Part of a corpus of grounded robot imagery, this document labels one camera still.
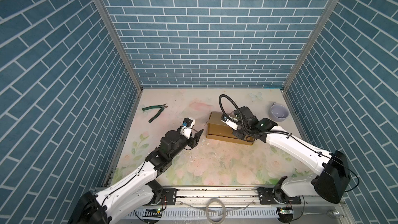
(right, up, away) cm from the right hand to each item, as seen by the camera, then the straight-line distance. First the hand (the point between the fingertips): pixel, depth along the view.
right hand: (233, 124), depth 82 cm
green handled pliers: (-46, +8, +26) cm, 54 cm away
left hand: (-19, -1, -7) cm, 20 cm away
